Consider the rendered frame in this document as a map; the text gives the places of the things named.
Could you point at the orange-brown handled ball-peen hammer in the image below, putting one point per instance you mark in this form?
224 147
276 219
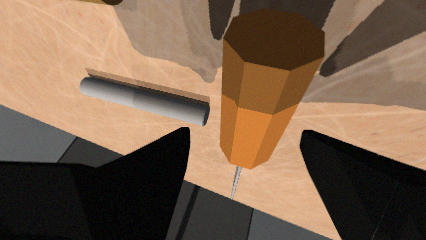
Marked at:
106 2

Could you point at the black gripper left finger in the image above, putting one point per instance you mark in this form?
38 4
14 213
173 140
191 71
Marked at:
130 198

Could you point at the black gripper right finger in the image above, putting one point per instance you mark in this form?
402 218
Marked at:
368 196

